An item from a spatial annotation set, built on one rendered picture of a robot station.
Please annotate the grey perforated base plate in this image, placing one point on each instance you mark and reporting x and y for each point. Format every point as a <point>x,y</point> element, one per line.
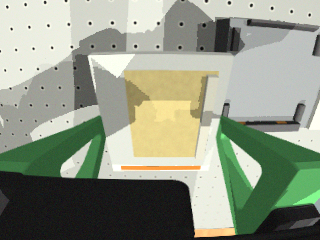
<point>45,78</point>

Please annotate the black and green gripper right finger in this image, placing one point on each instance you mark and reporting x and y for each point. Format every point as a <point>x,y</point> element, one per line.
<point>290,174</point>

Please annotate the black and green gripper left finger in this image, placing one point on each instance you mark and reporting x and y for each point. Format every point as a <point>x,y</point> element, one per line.
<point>44,157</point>

